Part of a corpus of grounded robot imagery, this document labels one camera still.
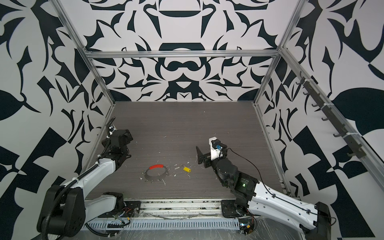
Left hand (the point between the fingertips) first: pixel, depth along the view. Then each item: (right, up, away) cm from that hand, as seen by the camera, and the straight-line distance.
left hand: (116, 132), depth 84 cm
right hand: (+48, -4, -13) cm, 50 cm away
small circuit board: (+67, -43, -13) cm, 81 cm away
